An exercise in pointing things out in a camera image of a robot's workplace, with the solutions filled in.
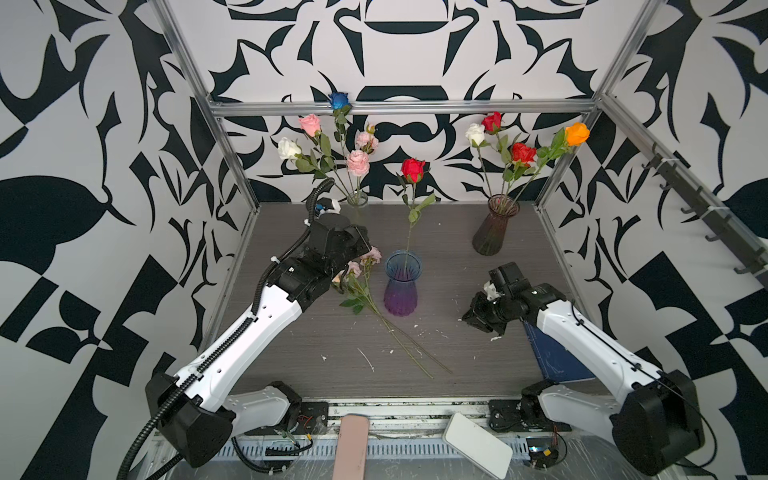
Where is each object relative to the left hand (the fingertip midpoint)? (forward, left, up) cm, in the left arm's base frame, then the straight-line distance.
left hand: (368, 224), depth 71 cm
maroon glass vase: (+14, -39, -24) cm, 48 cm away
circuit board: (-43, -40, -34) cm, 67 cm away
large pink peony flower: (+23, +3, 0) cm, 24 cm away
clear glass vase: (+22, +4, -15) cm, 27 cm away
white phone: (-41, -23, -28) cm, 55 cm away
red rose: (+24, -44, 0) cm, 50 cm away
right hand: (-13, -25, -23) cm, 36 cm away
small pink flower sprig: (+32, 0, +1) cm, 32 cm away
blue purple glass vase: (-2, -9, -16) cm, 18 cm away
